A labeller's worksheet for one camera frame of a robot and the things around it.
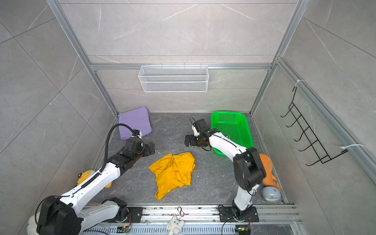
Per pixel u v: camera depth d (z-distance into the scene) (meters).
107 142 0.58
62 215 0.38
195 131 0.76
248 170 0.47
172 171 0.84
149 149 0.75
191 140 0.80
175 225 0.67
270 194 0.74
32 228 0.54
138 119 1.14
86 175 0.80
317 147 0.62
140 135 0.75
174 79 1.01
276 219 0.73
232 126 1.15
